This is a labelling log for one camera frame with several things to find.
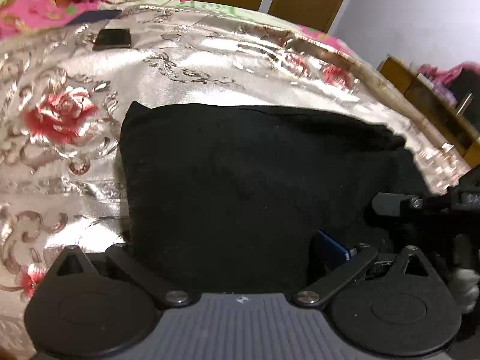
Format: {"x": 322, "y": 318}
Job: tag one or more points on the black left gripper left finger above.
{"x": 96, "y": 305}

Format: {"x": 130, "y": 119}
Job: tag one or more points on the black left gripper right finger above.
{"x": 395, "y": 307}

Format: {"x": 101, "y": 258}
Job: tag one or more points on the black pants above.
{"x": 234, "y": 198}

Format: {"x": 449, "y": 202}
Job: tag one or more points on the brown wooden side shelf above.
{"x": 453, "y": 126}

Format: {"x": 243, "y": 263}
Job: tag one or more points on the silver floral bed cover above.
{"x": 62, "y": 104}

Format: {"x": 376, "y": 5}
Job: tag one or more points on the black smartphone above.
{"x": 116, "y": 38}

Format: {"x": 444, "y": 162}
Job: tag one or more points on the dark blue flat item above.
{"x": 93, "y": 16}

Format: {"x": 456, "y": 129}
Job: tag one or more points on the pink floral blanket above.
{"x": 30, "y": 16}

